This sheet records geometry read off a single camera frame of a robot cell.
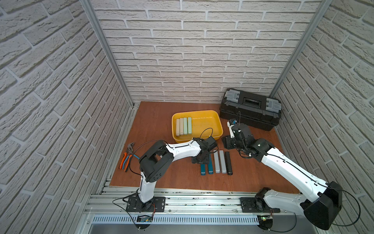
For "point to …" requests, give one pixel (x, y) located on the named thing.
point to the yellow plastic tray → (204, 124)
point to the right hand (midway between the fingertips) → (228, 137)
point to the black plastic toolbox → (255, 110)
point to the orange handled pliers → (121, 165)
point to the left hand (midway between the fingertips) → (205, 160)
